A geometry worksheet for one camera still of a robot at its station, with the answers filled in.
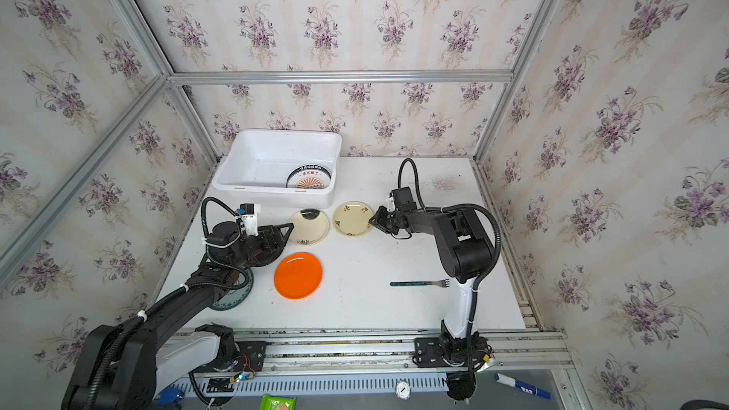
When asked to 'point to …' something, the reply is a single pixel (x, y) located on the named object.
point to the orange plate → (298, 275)
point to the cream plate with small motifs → (352, 217)
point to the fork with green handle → (443, 283)
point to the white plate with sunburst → (308, 177)
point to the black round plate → (260, 250)
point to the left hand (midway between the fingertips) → (282, 223)
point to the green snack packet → (271, 402)
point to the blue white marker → (518, 384)
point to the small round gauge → (402, 389)
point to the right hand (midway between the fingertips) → (369, 223)
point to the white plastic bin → (253, 165)
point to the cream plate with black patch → (310, 227)
